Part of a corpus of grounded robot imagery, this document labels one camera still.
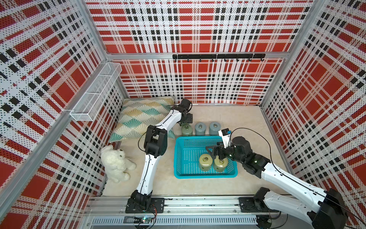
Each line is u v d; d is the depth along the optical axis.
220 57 0.91
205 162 0.80
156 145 0.63
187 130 0.96
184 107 0.84
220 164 0.80
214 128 0.96
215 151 0.67
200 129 0.96
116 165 0.70
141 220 0.70
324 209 0.39
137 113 0.94
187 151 0.94
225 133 0.66
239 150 0.58
